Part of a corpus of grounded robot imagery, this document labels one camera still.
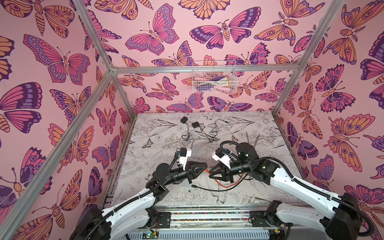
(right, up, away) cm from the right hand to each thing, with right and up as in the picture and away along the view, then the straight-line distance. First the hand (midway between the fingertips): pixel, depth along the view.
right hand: (211, 171), depth 68 cm
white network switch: (-7, +4, +30) cm, 31 cm away
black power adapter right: (-7, +22, +45) cm, 50 cm away
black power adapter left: (-16, +26, +48) cm, 57 cm away
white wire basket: (+5, +52, +27) cm, 59 cm away
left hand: (-2, +3, -2) cm, 4 cm away
